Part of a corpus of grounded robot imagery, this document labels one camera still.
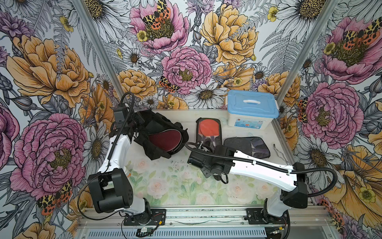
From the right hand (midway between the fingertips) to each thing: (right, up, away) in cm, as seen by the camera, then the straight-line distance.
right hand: (211, 167), depth 71 cm
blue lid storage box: (+29, +30, +29) cm, 51 cm away
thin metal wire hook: (+45, +3, +28) cm, 53 cm away
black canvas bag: (-36, +21, +37) cm, 56 cm away
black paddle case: (+30, +6, +28) cm, 42 cm away
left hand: (-37, +23, +14) cm, 46 cm away
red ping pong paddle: (+3, +16, +41) cm, 44 cm away
